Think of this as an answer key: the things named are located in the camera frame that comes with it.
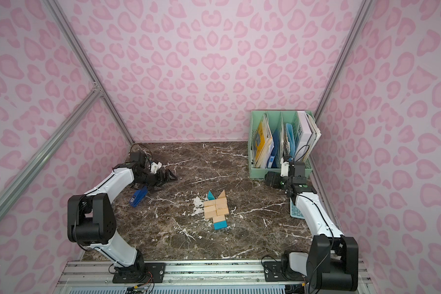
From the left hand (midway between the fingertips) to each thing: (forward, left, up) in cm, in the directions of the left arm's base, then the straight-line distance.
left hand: (171, 180), depth 90 cm
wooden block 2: (-10, -19, -9) cm, 23 cm away
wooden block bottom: (-15, -23, -9) cm, 29 cm away
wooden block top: (-8, -18, -9) cm, 22 cm away
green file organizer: (+16, -50, +15) cm, 54 cm away
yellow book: (+16, -46, +11) cm, 50 cm away
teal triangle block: (-4, -19, -8) cm, 21 cm away
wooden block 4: (-13, -19, -9) cm, 25 cm away
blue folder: (+13, -58, +13) cm, 61 cm away
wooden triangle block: (-4, -25, -7) cm, 26 cm away
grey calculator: (-12, -60, -8) cm, 62 cm away
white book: (+16, -68, +15) cm, 71 cm away
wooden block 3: (-12, -25, -8) cm, 29 cm away
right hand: (0, -49, +4) cm, 49 cm away
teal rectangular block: (-18, -24, -9) cm, 31 cm away
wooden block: (-7, -24, -9) cm, 26 cm away
